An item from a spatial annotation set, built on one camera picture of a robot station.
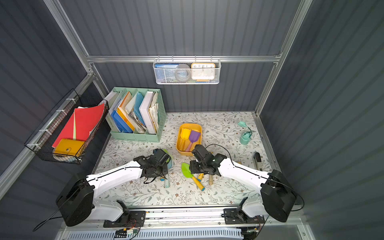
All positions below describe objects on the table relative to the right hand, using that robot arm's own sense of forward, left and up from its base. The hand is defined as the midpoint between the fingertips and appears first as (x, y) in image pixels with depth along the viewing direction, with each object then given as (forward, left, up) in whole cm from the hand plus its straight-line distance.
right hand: (195, 166), depth 82 cm
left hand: (-1, +18, -4) cm, 18 cm away
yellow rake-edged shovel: (+28, +8, -7) cm, 30 cm away
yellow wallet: (-2, +55, +23) cm, 60 cm away
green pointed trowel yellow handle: (0, +5, -9) cm, 10 cm away
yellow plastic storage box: (+33, -1, -6) cm, 34 cm away
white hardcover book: (+27, +30, +15) cm, 43 cm away
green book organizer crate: (+22, +33, -3) cm, 40 cm away
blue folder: (+25, +48, +7) cm, 55 cm away
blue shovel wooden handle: (-5, -9, -7) cm, 12 cm away
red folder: (+14, +58, +21) cm, 64 cm away
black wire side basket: (-2, +63, +27) cm, 69 cm away
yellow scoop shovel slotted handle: (-2, -4, -7) cm, 9 cm away
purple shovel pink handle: (+26, +1, -8) cm, 27 cm away
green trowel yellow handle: (-1, +12, +16) cm, 20 cm away
